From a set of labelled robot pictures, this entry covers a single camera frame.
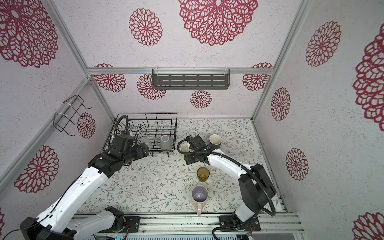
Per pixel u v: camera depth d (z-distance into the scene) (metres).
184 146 0.78
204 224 0.77
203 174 0.89
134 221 0.76
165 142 0.92
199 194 0.81
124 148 0.56
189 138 0.79
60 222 0.39
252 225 0.73
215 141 0.97
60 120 0.72
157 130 1.13
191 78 0.93
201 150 0.65
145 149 0.69
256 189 0.44
